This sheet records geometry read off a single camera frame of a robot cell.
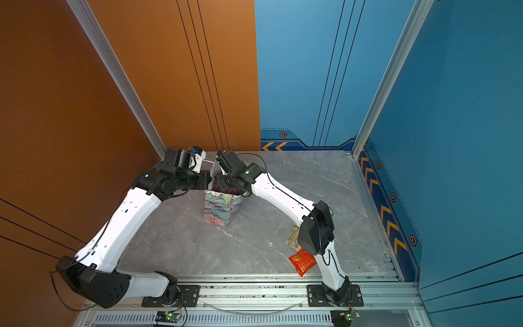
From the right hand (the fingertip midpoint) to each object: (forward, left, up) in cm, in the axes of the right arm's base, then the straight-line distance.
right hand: (221, 180), depth 82 cm
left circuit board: (-43, +17, -22) cm, 51 cm away
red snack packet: (-26, -33, -20) cm, 46 cm away
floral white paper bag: (-10, 0, -3) cm, 11 cm away
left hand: (-3, +2, +6) cm, 7 cm away
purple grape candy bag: (-10, -8, +6) cm, 14 cm away
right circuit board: (-43, -45, -23) cm, 66 cm away
